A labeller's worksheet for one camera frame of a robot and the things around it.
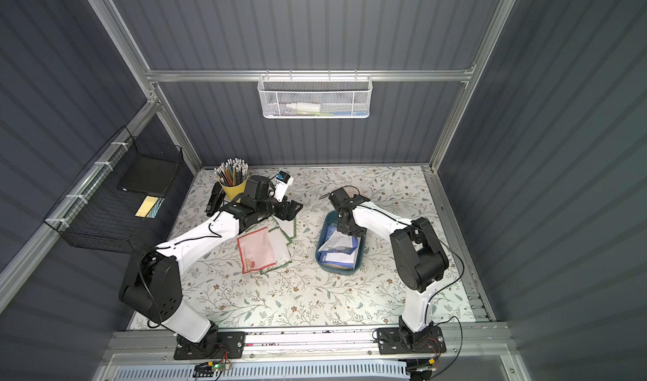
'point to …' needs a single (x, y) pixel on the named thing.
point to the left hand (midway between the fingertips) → (296, 202)
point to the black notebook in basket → (148, 174)
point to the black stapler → (216, 201)
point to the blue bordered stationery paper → (338, 247)
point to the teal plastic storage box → (332, 217)
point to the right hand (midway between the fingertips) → (350, 230)
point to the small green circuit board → (207, 369)
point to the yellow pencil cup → (232, 190)
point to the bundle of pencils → (232, 172)
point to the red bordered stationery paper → (255, 250)
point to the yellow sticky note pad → (147, 206)
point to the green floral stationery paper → (288, 227)
